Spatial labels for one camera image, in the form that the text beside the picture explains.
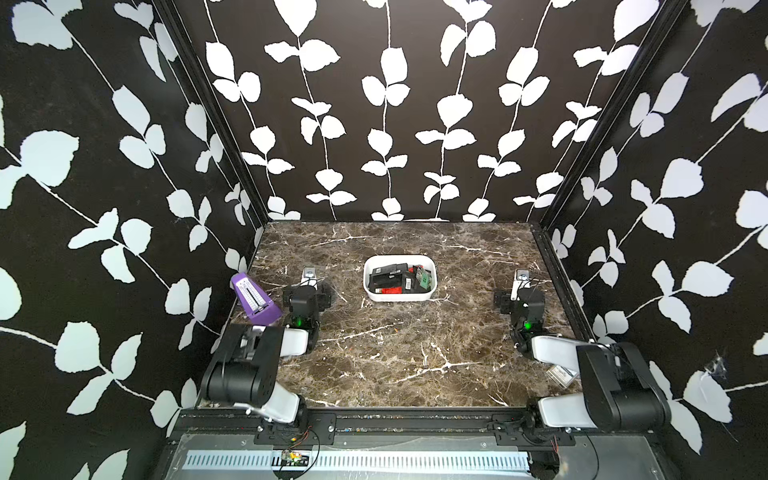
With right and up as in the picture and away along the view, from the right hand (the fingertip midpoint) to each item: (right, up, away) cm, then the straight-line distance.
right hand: (515, 281), depth 92 cm
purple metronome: (-78, -8, -4) cm, 79 cm away
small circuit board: (-62, -40, -22) cm, 77 cm away
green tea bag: (-27, -1, +6) cm, 28 cm away
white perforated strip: (-46, -41, -22) cm, 65 cm away
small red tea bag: (-38, -3, +4) cm, 39 cm away
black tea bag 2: (-32, -1, +3) cm, 33 cm away
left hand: (-65, 0, +1) cm, 65 cm away
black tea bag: (-39, 0, +5) cm, 39 cm away
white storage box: (-26, +6, +11) cm, 29 cm away
